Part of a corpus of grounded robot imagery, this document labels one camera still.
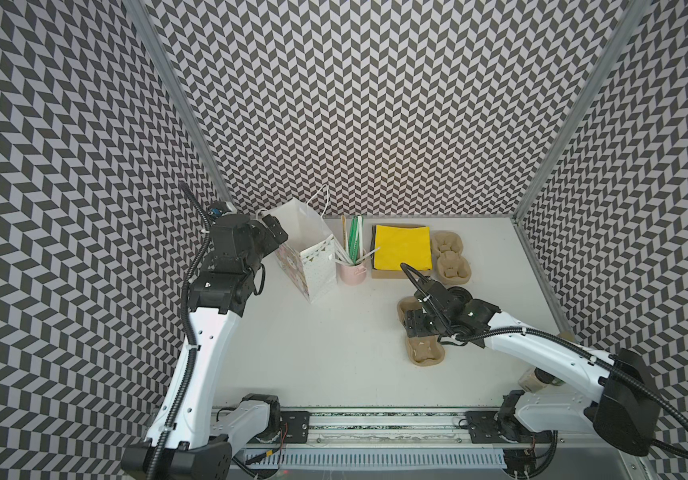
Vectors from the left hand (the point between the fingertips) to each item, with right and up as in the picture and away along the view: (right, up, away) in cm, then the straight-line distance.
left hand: (265, 230), depth 70 cm
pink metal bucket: (+20, -14, +27) cm, 37 cm away
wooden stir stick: (+17, 0, +24) cm, 30 cm away
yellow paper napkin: (+35, -4, +35) cm, 50 cm away
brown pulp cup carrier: (+40, -34, +16) cm, 55 cm away
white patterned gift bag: (+9, -5, +6) cm, 13 cm away
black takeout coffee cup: (+42, -15, -9) cm, 46 cm away
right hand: (+38, -27, +11) cm, 48 cm away
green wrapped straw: (+20, -2, +24) cm, 32 cm away
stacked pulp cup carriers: (+53, -11, +29) cm, 62 cm away
